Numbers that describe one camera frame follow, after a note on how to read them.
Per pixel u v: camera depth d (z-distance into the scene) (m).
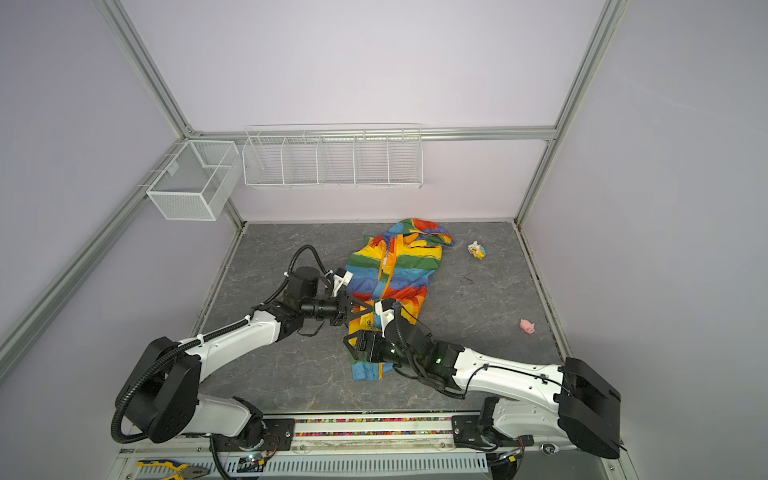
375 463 1.58
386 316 0.70
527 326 0.90
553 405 0.42
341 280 0.79
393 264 1.05
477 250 1.08
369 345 0.65
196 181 0.96
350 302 0.75
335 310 0.73
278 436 0.74
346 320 0.74
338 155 1.00
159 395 0.42
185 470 0.68
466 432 0.74
